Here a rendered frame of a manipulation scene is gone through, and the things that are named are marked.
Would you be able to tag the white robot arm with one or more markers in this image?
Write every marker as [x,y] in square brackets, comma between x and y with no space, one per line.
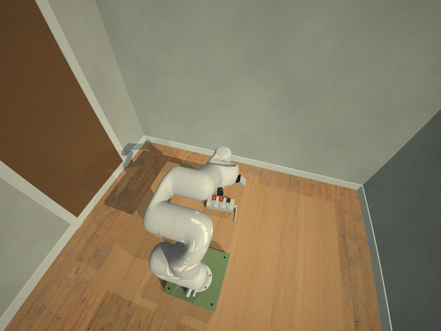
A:
[180,263]

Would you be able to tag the grey power strip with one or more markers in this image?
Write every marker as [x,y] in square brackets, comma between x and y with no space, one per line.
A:
[222,204]

